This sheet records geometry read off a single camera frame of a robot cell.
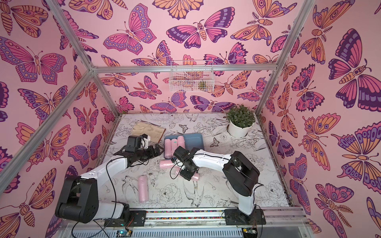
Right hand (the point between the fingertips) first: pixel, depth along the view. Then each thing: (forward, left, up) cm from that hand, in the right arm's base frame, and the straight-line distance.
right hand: (185, 176), depth 86 cm
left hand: (+12, +16, +7) cm, 21 cm away
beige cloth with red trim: (+33, +25, -1) cm, 41 cm away
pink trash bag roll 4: (+17, +13, +2) cm, 22 cm away
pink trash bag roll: (+5, +12, +3) cm, 13 cm away
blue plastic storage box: (+27, -4, -2) cm, 27 cm away
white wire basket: (+53, -2, +32) cm, 62 cm away
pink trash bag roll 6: (-6, +23, +2) cm, 24 cm away
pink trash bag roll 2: (0, +4, +10) cm, 11 cm away
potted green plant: (+31, -34, +17) cm, 49 cm away
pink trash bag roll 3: (+22, +4, +3) cm, 22 cm away
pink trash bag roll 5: (+19, +9, +2) cm, 21 cm away
